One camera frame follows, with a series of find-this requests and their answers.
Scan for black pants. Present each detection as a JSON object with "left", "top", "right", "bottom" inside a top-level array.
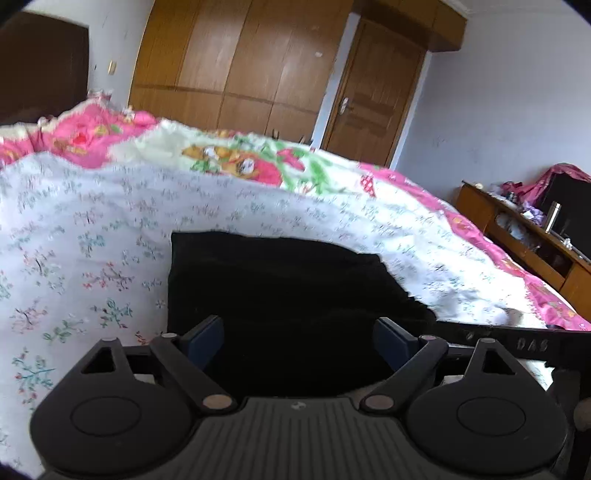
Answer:
[{"left": 168, "top": 231, "right": 436, "bottom": 398}]

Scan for black television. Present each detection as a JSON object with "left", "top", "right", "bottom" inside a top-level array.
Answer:
[{"left": 536, "top": 173, "right": 591, "bottom": 258}]

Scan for wooden tv cabinet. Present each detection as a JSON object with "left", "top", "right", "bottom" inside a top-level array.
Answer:
[{"left": 456, "top": 182, "right": 590, "bottom": 319}]

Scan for silver thermos bottle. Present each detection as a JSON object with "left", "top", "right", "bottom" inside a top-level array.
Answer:
[{"left": 543, "top": 201, "right": 561, "bottom": 233}]

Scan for white floral bed sheet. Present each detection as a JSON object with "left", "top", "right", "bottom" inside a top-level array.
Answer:
[{"left": 1, "top": 153, "right": 543, "bottom": 476}]

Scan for pink clothes pile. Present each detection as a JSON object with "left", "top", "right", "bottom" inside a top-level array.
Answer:
[{"left": 501, "top": 163, "right": 591, "bottom": 205}]

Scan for brown wooden door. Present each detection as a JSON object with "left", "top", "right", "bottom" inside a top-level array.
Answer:
[{"left": 322, "top": 19, "right": 426, "bottom": 167}]

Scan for pink cartoon quilt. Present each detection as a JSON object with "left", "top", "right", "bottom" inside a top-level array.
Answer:
[{"left": 1, "top": 98, "right": 590, "bottom": 331}]

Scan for brown wooden wardrobe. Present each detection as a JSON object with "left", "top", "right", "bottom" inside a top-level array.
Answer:
[{"left": 129, "top": 1, "right": 467, "bottom": 139}]

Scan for dark brown headboard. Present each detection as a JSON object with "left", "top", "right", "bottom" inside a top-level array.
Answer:
[{"left": 0, "top": 12, "right": 89, "bottom": 125}]

